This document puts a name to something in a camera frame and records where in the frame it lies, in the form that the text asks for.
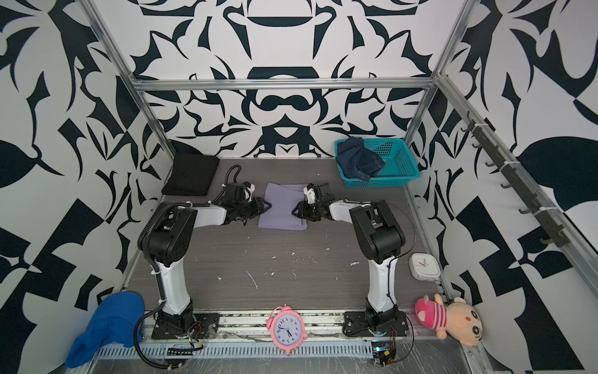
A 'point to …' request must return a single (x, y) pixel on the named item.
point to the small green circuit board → (383, 352)
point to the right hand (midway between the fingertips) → (296, 210)
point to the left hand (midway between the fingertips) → (270, 202)
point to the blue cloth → (119, 321)
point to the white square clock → (423, 266)
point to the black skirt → (191, 174)
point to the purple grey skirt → (283, 199)
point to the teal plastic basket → (400, 167)
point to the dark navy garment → (357, 160)
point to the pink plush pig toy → (459, 319)
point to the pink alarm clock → (287, 329)
